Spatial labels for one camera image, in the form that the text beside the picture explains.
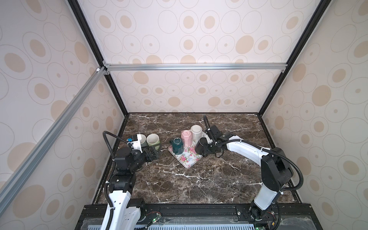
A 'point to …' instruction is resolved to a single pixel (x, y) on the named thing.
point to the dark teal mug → (178, 145)
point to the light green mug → (153, 139)
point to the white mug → (197, 132)
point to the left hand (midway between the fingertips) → (159, 144)
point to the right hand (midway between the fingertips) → (205, 150)
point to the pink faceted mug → (187, 137)
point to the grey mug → (143, 139)
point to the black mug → (199, 147)
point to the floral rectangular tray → (189, 156)
